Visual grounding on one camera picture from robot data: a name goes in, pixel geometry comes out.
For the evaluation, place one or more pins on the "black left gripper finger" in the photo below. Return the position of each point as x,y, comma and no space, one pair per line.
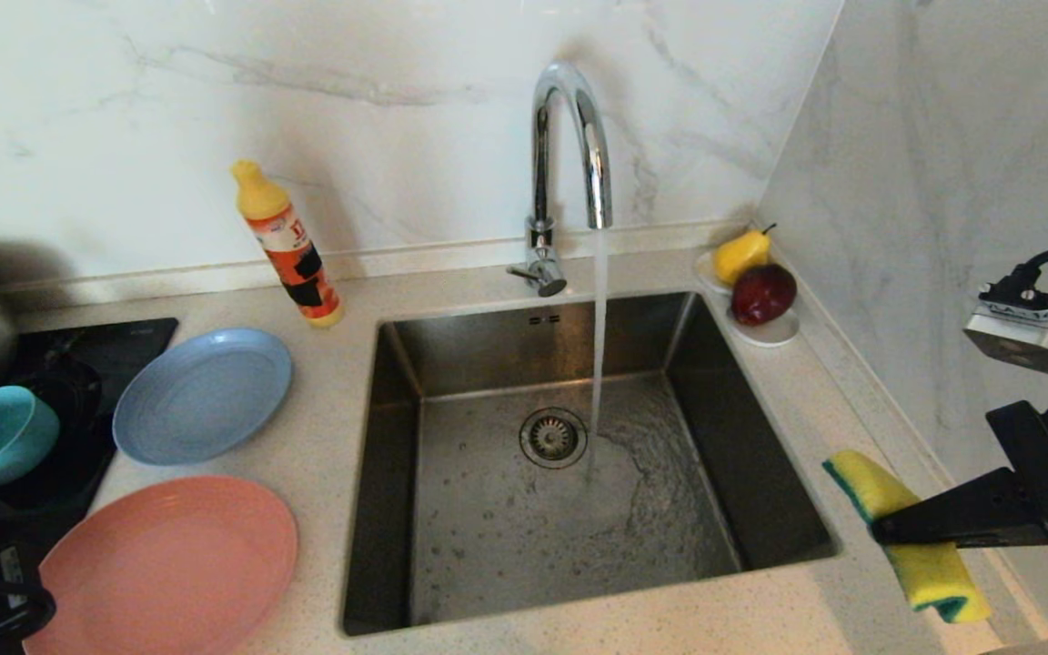
33,614

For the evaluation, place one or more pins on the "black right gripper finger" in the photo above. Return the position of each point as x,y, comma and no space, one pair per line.
970,518

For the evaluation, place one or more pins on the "yellow green sponge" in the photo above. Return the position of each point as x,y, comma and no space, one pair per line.
933,573

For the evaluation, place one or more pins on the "pink plate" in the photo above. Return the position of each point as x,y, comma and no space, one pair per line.
169,564

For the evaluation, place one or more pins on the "grey-blue plate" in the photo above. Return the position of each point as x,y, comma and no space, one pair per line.
201,396

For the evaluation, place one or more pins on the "orange detergent bottle yellow cap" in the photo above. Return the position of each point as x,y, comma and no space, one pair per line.
292,259

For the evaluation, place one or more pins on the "stainless steel sink basin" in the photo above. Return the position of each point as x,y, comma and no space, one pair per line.
488,564

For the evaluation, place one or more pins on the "small white dish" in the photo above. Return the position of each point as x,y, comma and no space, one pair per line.
776,335

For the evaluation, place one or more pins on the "black induction cooktop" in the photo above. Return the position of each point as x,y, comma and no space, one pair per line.
124,341

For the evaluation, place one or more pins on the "dark red apple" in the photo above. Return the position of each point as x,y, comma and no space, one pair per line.
763,295

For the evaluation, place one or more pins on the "yellow pear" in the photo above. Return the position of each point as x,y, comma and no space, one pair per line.
740,256

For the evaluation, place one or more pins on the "round metal drain strainer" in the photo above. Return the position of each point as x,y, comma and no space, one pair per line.
553,438

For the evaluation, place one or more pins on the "chrome gooseneck faucet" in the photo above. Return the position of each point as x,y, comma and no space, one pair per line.
539,182

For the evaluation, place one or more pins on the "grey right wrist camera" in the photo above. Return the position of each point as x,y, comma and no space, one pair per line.
1024,337

